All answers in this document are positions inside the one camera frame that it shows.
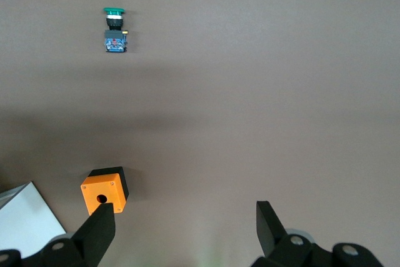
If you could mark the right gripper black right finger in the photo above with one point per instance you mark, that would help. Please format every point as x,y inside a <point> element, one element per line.
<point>272,235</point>

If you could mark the white drawer cabinet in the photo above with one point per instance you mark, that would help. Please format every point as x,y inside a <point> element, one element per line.
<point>25,223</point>

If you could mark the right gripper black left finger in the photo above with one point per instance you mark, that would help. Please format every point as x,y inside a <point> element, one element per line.
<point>93,235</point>

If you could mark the brown table cover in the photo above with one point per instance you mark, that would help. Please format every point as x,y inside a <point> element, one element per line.
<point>218,92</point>

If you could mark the orange push button box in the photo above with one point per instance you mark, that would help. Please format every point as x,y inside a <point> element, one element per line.
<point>93,189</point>

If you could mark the green push button switch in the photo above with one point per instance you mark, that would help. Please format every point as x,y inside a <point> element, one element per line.
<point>115,42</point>

